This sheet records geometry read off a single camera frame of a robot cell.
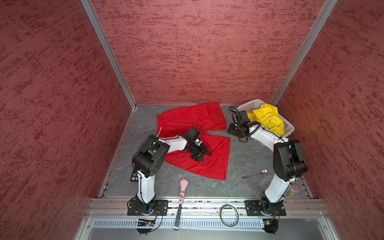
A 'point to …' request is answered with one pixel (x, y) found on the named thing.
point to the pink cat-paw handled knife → (184, 183)
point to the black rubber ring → (221, 218)
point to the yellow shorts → (267, 115)
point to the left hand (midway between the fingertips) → (208, 159)
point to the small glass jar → (293, 190)
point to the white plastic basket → (248, 106)
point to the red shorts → (202, 119)
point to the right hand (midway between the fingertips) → (229, 133)
